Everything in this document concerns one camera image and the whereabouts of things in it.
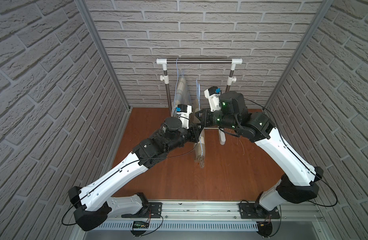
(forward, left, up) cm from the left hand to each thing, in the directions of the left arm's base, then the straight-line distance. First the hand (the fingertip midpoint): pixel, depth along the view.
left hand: (203, 119), depth 60 cm
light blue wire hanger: (+35, +13, -10) cm, 39 cm away
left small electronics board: (-33, +30, -43) cm, 62 cm away
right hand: (-1, +6, +2) cm, 6 cm away
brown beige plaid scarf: (-8, +1, -9) cm, 12 cm away
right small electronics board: (-34, -31, -39) cm, 60 cm away
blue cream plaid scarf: (+30, +10, -12) cm, 33 cm away
